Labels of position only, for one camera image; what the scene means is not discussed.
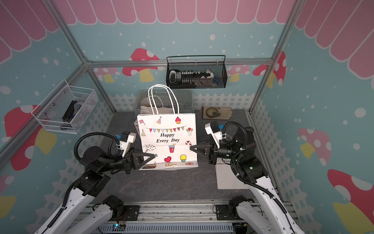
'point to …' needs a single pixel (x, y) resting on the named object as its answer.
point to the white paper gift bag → (227, 179)
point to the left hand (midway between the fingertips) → (154, 160)
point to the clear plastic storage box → (182, 100)
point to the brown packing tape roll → (212, 112)
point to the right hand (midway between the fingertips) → (192, 149)
